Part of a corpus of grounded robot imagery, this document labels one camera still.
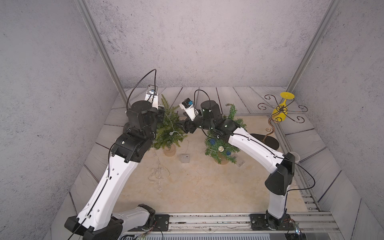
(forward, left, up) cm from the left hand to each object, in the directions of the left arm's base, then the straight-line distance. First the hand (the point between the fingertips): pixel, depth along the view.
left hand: (154, 99), depth 61 cm
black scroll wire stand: (+11, -68, -46) cm, 83 cm away
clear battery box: (-4, -10, -41) cm, 42 cm away
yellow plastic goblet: (+10, -62, -17) cm, 65 cm away
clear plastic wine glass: (-11, -68, -30) cm, 75 cm away
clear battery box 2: (-3, -44, -47) cm, 65 cm away
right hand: (+1, -9, -12) cm, 15 cm away
